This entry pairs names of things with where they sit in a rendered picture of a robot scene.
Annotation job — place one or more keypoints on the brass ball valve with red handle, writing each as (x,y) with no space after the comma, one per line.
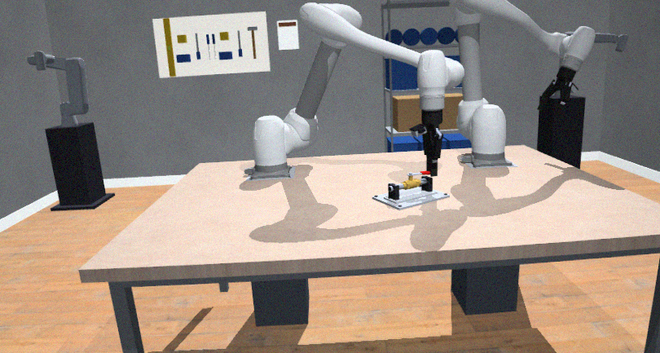
(425,190)

